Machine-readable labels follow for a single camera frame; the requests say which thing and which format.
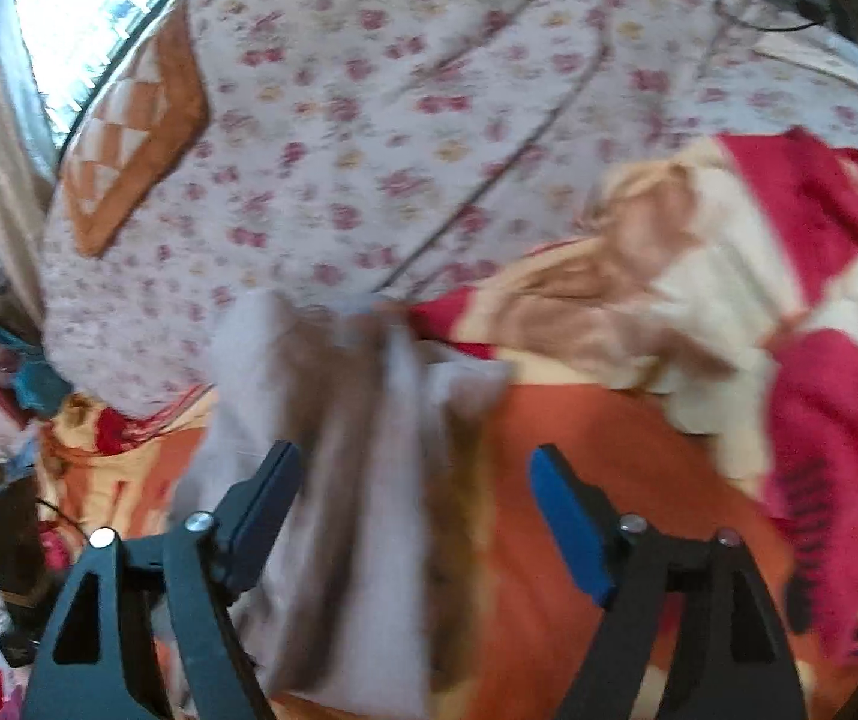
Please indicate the beige jacket with striped cuffs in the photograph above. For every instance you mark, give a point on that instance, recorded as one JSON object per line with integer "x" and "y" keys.
{"x": 347, "y": 605}

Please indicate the teal cloth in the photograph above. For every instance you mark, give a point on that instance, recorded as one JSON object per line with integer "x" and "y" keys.
{"x": 27, "y": 374}

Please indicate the beige curtain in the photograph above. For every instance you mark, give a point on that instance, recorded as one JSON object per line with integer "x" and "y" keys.
{"x": 27, "y": 167}

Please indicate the orange checkered pillow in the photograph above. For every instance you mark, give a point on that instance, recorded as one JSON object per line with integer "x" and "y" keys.
{"x": 138, "y": 127}

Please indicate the floral white quilt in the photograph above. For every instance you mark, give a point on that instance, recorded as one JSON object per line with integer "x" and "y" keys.
{"x": 399, "y": 146}

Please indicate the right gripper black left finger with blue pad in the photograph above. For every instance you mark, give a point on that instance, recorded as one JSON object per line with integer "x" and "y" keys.
{"x": 97, "y": 656}

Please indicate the orange red patterned blanket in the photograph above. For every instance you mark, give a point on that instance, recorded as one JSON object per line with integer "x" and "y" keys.
{"x": 694, "y": 355}

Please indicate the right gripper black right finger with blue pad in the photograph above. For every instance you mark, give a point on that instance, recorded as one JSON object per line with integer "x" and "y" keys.
{"x": 731, "y": 659}

